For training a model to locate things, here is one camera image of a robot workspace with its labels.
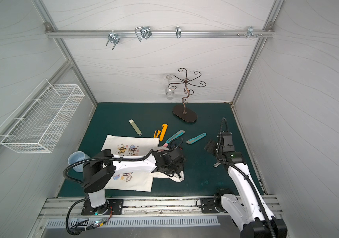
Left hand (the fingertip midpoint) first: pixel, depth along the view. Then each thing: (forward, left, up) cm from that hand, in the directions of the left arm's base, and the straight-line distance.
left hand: (185, 170), depth 81 cm
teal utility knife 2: (+21, -5, -4) cm, 22 cm away
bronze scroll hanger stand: (+44, -5, -4) cm, 44 cm away
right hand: (+11, -15, +9) cm, 21 cm away
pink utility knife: (+18, +12, -4) cm, 22 cm away
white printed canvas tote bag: (+16, +33, -5) cm, 37 cm away
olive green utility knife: (+32, +35, -3) cm, 47 cm away
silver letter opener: (+6, -20, -5) cm, 21 cm away
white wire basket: (+11, +71, +27) cm, 76 cm away
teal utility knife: (+27, +3, -4) cm, 27 cm away
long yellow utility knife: (+32, +14, -3) cm, 35 cm away
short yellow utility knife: (+27, +18, -4) cm, 32 cm away
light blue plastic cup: (+6, +64, +2) cm, 64 cm away
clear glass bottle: (+47, +10, +18) cm, 51 cm away
